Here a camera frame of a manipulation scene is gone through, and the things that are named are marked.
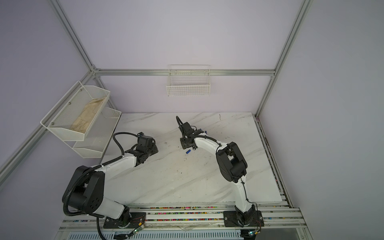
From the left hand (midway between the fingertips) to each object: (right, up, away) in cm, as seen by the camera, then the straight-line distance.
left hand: (152, 147), depth 92 cm
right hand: (+21, +3, +5) cm, 21 cm away
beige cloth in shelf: (-32, +15, -16) cm, 39 cm away
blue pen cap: (+22, -3, +6) cm, 23 cm away
